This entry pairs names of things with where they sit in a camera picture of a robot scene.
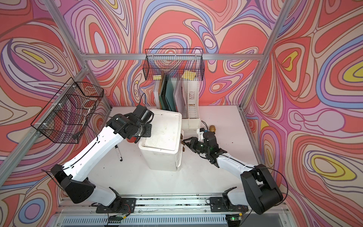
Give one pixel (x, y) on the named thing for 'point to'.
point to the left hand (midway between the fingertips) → (149, 131)
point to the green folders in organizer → (167, 100)
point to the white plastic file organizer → (191, 91)
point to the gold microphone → (212, 128)
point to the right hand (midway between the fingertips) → (184, 146)
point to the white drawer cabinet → (162, 150)
